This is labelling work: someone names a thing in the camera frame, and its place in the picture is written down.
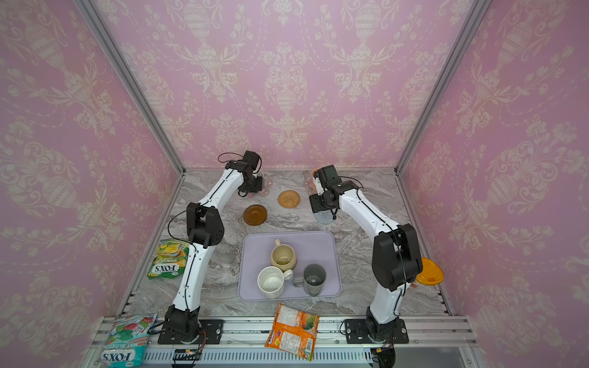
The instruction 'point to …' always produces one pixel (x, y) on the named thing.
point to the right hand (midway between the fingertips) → (320, 202)
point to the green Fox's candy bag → (170, 259)
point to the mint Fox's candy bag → (126, 341)
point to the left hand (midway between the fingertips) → (256, 189)
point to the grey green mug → (313, 280)
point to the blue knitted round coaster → (324, 217)
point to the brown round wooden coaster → (255, 215)
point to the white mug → (271, 281)
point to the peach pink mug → (313, 172)
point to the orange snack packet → (294, 330)
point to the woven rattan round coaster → (289, 198)
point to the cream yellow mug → (283, 256)
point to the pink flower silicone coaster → (267, 185)
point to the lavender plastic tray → (310, 248)
